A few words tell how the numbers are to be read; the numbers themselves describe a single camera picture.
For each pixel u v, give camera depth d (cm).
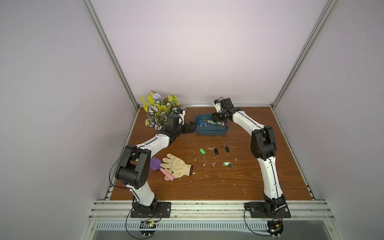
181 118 77
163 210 73
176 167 88
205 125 108
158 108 85
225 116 79
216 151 95
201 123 110
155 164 88
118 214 73
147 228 72
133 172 47
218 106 95
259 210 73
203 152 95
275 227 70
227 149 95
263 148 60
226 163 90
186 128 83
